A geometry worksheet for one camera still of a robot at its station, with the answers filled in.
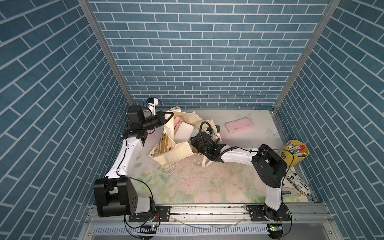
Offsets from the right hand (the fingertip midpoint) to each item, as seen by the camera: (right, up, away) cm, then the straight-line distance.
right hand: (191, 139), depth 90 cm
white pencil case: (-4, +4, -1) cm, 6 cm away
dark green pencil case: (+19, +6, +18) cm, 27 cm away
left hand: (-6, +14, -15) cm, 21 cm away
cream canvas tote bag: (-12, -6, -12) cm, 18 cm away
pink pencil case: (+35, +9, +19) cm, 41 cm away
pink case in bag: (-9, +9, +4) cm, 14 cm away
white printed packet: (+60, -24, -9) cm, 65 cm away
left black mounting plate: (-15, -35, -17) cm, 42 cm away
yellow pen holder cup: (+60, -7, -4) cm, 61 cm away
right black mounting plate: (+36, -35, -16) cm, 53 cm away
